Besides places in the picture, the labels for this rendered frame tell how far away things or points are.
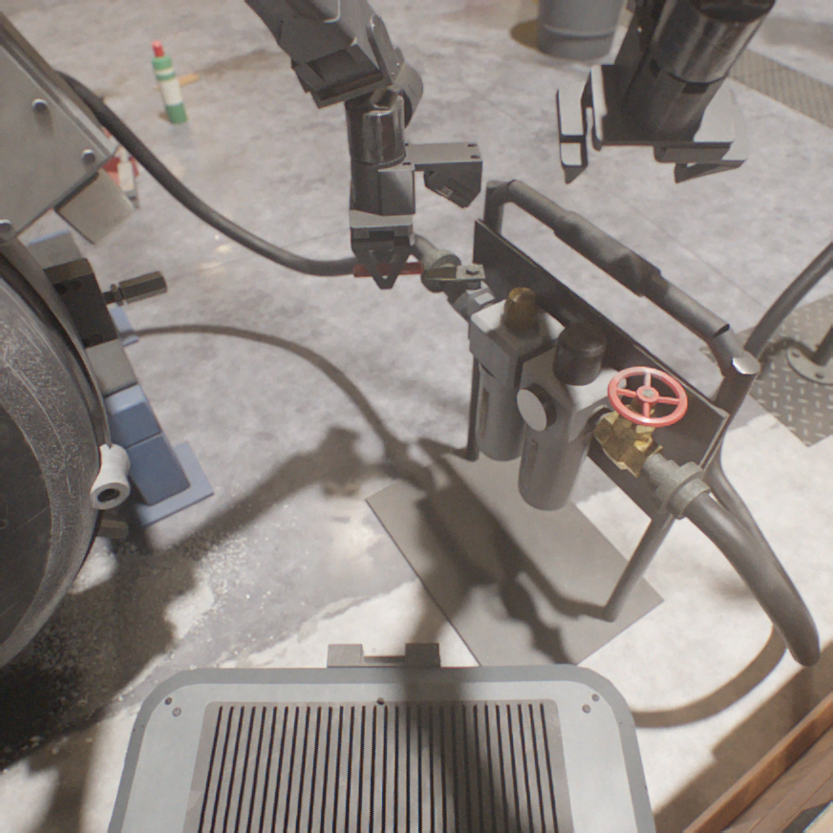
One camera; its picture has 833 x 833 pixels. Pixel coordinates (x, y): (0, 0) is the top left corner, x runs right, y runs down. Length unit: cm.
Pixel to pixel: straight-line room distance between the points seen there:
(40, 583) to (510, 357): 51
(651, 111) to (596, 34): 232
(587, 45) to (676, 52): 236
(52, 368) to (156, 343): 97
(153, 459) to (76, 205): 66
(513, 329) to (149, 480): 69
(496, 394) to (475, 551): 36
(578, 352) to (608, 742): 38
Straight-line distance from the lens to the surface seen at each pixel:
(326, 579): 104
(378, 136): 64
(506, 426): 80
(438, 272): 76
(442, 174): 67
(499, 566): 104
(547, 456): 73
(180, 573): 110
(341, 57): 62
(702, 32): 44
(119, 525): 87
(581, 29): 279
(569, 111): 53
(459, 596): 101
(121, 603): 111
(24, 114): 46
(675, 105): 49
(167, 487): 116
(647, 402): 60
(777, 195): 211
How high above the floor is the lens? 93
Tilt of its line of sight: 50 degrees down
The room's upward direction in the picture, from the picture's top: 1 degrees counter-clockwise
